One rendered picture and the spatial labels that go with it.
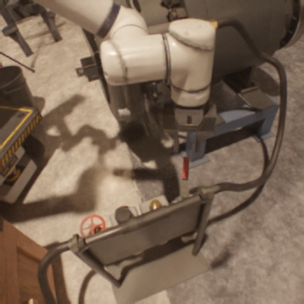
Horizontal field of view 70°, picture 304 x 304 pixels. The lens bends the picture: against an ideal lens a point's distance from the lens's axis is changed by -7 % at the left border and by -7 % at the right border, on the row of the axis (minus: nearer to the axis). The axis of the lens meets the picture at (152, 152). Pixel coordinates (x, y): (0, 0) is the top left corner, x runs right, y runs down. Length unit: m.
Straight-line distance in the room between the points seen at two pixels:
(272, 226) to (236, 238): 0.20
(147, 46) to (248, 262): 0.98
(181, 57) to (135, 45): 0.09
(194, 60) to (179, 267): 0.87
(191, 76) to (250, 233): 0.89
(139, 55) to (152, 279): 0.90
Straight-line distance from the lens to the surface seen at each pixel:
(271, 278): 1.18
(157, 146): 1.43
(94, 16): 0.55
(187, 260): 1.11
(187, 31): 0.44
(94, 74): 1.04
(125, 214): 0.64
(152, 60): 0.44
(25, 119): 1.40
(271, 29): 1.26
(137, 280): 1.10
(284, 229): 1.28
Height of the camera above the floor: 1.08
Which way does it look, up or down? 50 degrees down
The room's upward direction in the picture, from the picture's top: 7 degrees counter-clockwise
